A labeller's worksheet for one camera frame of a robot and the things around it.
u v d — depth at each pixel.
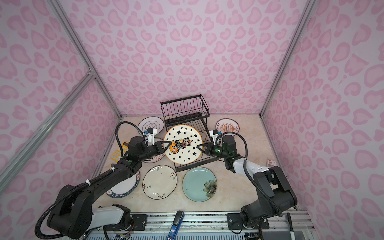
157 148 0.72
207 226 0.73
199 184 0.85
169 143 0.81
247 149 0.70
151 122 1.15
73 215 0.41
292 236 0.69
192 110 0.98
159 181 0.85
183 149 0.82
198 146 0.82
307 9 0.70
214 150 0.75
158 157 0.95
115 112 1.18
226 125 1.14
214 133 0.80
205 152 0.76
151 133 0.76
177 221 0.70
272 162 0.91
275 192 0.44
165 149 0.77
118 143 0.68
